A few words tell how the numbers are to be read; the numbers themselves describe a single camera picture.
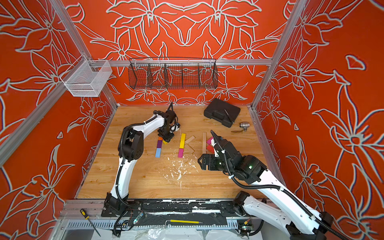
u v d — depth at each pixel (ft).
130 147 1.96
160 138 3.19
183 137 3.30
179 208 2.43
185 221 2.29
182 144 3.13
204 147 3.10
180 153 3.04
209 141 3.24
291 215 1.27
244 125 3.40
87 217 2.32
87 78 3.03
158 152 3.03
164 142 3.18
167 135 2.95
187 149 3.11
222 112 3.57
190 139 3.25
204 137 3.29
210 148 3.17
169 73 3.29
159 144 3.20
